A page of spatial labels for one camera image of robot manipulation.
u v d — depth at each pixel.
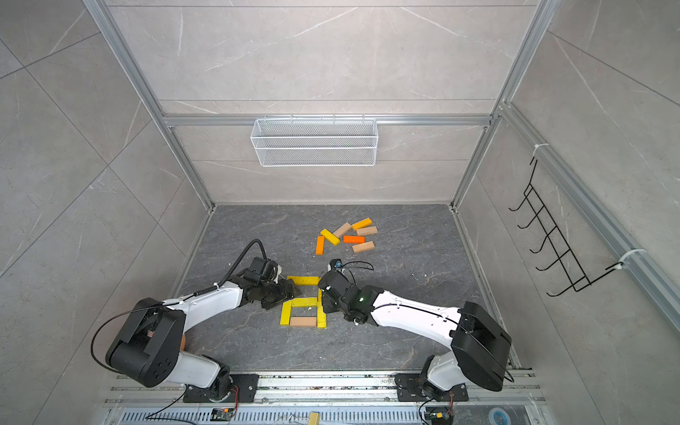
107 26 0.69
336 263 0.73
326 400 0.73
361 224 1.13
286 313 0.86
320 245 1.04
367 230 1.11
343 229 1.10
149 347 0.43
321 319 0.86
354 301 0.59
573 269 0.62
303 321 0.86
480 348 0.41
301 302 0.90
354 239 1.08
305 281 0.94
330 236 1.07
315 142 1.01
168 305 0.48
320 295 0.90
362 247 1.04
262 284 0.73
